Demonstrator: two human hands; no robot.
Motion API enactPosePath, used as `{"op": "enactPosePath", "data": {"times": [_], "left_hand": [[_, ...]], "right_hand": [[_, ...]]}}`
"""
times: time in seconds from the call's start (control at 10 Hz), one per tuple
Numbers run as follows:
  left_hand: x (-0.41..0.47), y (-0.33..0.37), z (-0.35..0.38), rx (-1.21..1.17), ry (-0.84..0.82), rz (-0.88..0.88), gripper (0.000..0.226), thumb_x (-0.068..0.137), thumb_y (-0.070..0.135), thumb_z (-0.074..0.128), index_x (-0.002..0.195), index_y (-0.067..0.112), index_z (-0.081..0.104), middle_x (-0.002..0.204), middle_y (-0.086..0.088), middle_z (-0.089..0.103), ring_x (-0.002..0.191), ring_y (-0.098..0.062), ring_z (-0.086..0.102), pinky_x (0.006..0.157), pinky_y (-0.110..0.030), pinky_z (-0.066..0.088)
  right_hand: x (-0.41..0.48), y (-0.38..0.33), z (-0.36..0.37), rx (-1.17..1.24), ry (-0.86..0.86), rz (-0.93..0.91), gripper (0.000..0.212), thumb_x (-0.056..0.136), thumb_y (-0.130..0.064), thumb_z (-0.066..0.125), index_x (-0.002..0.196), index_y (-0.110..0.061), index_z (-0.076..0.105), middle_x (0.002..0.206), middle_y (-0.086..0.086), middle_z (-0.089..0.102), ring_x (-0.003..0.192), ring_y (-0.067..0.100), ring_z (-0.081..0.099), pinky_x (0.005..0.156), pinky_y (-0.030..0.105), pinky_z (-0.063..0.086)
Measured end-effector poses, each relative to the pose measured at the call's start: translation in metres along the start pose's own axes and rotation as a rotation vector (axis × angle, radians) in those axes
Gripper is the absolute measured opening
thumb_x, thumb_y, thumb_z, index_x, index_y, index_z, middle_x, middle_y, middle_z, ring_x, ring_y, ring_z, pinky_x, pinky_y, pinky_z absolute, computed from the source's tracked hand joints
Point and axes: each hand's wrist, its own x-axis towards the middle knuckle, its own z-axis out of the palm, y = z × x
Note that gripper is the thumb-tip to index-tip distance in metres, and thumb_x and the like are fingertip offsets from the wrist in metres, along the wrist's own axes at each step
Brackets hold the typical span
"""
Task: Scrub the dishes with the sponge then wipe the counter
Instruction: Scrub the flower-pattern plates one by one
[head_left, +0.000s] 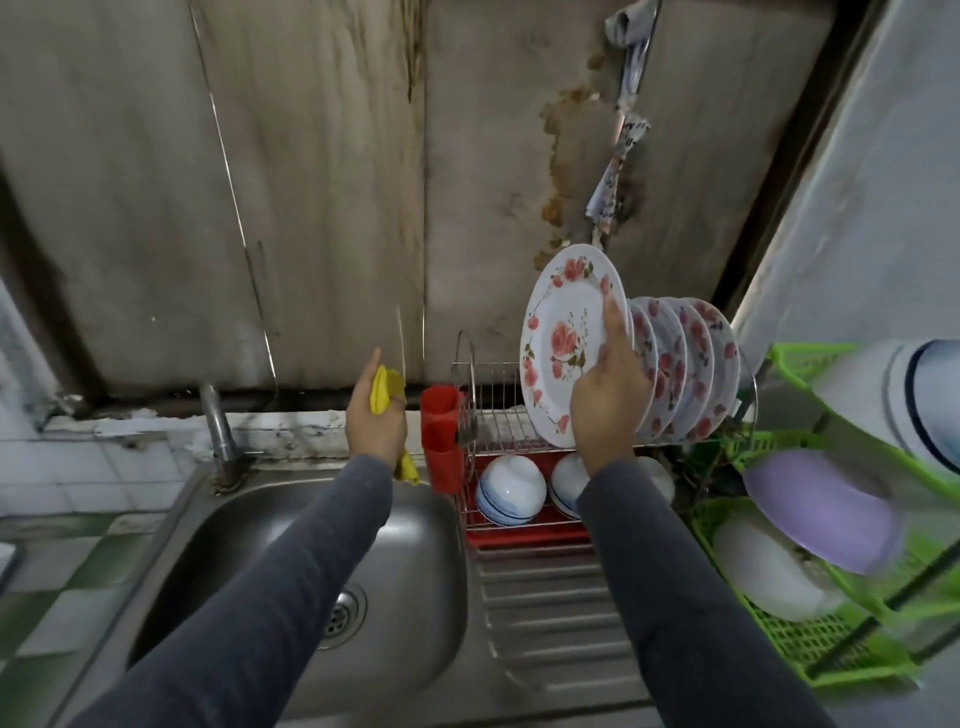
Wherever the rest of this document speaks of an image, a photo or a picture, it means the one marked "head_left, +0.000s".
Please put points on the person's right hand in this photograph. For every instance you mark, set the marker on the person's right hand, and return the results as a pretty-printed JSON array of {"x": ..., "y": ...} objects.
[{"x": 608, "y": 405}]

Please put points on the person's left hand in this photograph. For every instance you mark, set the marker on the person's left hand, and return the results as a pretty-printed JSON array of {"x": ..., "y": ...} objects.
[{"x": 375, "y": 428}]

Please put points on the cream plastic bowl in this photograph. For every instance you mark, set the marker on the cream plastic bowl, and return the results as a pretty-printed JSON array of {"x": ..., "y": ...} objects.
[{"x": 765, "y": 567}]

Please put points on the purple plastic bowl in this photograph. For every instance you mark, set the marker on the purple plastic bowl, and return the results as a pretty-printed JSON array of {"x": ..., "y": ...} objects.
[{"x": 818, "y": 510}]

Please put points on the white plastic bowl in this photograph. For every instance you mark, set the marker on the white plastic bowl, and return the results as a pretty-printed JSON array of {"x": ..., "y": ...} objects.
[{"x": 863, "y": 383}]

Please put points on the person's right forearm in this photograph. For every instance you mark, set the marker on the person's right forearm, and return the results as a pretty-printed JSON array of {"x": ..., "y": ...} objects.
[{"x": 698, "y": 600}]

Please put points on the metal faucet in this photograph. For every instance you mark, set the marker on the metal faucet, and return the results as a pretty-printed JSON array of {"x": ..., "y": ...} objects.
[{"x": 222, "y": 443}]

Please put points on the stainless steel sink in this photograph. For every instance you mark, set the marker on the stainless steel sink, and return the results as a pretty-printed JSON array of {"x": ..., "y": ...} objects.
[{"x": 420, "y": 600}]

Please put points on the white hanging cloth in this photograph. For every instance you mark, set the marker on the white hanging cloth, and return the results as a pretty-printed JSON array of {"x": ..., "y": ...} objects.
[{"x": 615, "y": 165}]

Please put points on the green plastic shelf rack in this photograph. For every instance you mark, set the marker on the green plastic shelf rack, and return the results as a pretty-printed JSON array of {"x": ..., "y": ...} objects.
[{"x": 795, "y": 630}]

